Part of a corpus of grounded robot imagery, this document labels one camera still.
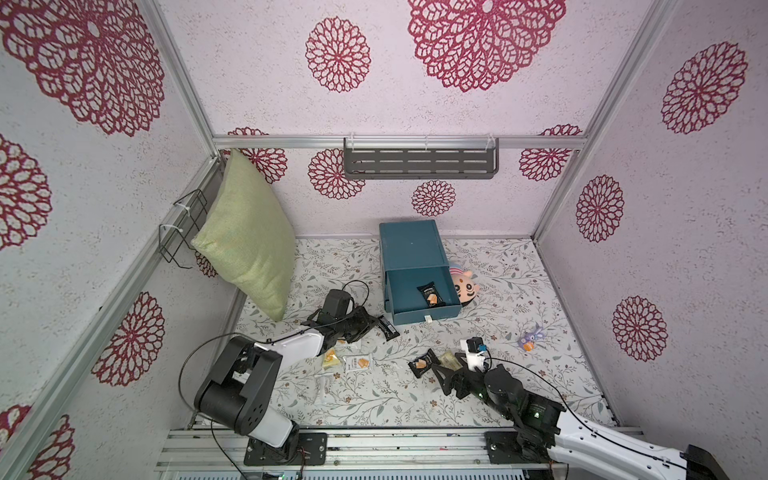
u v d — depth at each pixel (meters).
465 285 0.96
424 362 0.87
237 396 0.44
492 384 0.60
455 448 0.76
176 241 0.75
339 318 0.74
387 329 0.89
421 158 0.93
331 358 0.87
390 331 0.88
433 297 0.84
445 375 0.72
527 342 0.90
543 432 0.57
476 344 0.68
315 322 0.72
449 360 0.88
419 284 0.88
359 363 0.87
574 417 0.56
